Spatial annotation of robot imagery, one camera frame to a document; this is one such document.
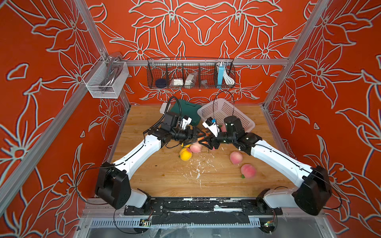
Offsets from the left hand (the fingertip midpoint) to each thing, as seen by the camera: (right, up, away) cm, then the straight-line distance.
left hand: (200, 136), depth 74 cm
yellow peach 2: (-7, -8, +18) cm, 21 cm away
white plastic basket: (+19, +17, +43) cm, 50 cm away
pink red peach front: (+27, -20, +6) cm, 34 cm away
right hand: (0, 0, 0) cm, 1 cm away
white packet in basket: (-12, +31, +13) cm, 36 cm away
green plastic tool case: (-9, +17, +34) cm, 39 cm away
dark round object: (-25, +34, +24) cm, 48 cm away
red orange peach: (0, -1, -3) cm, 3 cm away
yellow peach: (-8, -12, +13) cm, 19 cm away
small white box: (-27, +18, +43) cm, 54 cm away
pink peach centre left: (-2, -9, +14) cm, 17 cm away
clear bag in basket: (-5, +33, +18) cm, 38 cm away
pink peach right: (+22, -14, +10) cm, 28 cm away
